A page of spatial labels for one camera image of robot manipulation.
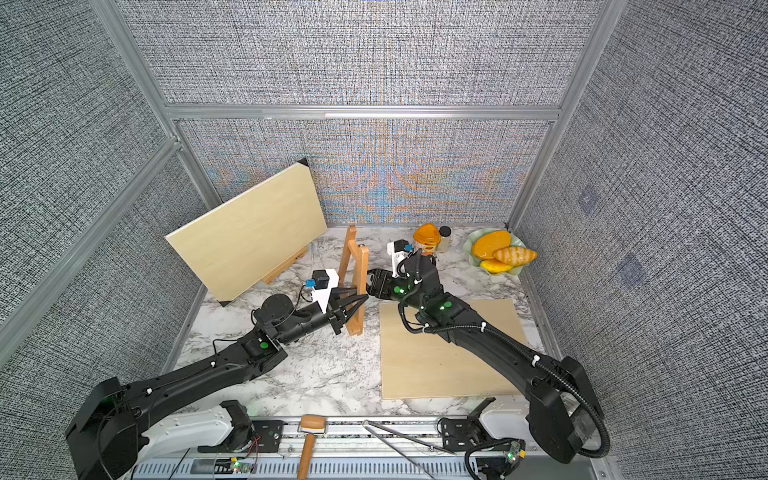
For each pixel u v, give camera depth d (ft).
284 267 3.38
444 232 3.47
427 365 2.78
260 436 2.40
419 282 1.86
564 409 1.34
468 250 3.49
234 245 2.89
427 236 3.45
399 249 2.28
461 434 2.40
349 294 2.20
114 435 1.25
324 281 1.89
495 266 3.36
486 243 3.52
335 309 2.01
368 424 2.50
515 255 3.27
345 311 2.07
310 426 2.45
